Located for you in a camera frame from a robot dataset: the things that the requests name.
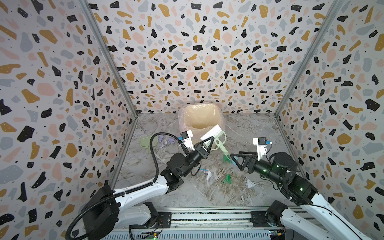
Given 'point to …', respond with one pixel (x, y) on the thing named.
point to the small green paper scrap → (228, 178)
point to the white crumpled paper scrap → (250, 184)
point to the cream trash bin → (200, 118)
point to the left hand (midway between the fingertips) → (214, 137)
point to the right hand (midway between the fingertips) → (233, 154)
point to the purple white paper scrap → (160, 137)
